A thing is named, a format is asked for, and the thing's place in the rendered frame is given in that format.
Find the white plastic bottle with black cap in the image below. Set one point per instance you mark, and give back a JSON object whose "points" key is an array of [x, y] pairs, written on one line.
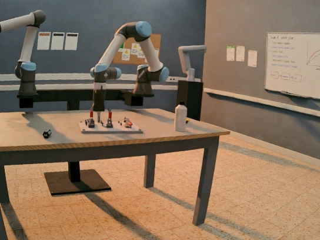
{"points": [[180, 117]]}

